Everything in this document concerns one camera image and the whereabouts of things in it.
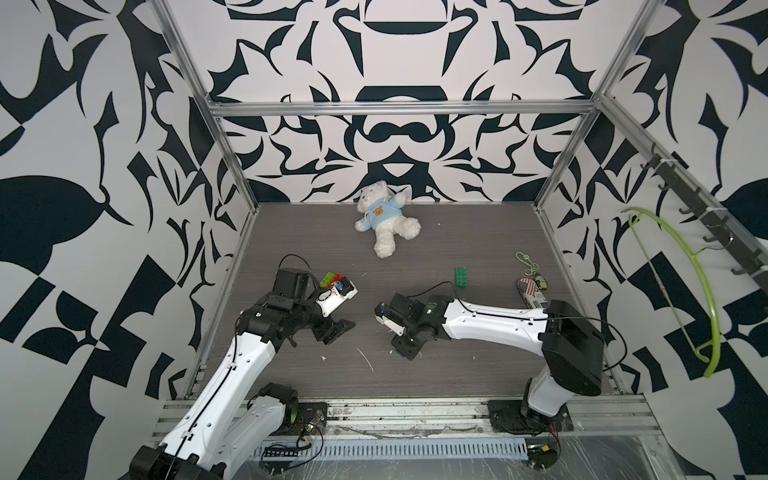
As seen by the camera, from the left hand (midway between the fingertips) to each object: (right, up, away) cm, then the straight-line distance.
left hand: (340, 305), depth 78 cm
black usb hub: (-14, -34, -5) cm, 37 cm away
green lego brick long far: (+36, +4, +21) cm, 42 cm away
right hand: (+16, -11, +5) cm, 20 cm away
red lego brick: (-4, +4, +21) cm, 22 cm away
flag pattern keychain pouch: (+56, 0, +16) cm, 58 cm away
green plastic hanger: (+75, -8, -19) cm, 77 cm away
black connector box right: (+49, -35, -5) cm, 60 cm away
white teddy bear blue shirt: (+11, +26, +30) cm, 41 cm away
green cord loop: (+60, +10, +27) cm, 66 cm away
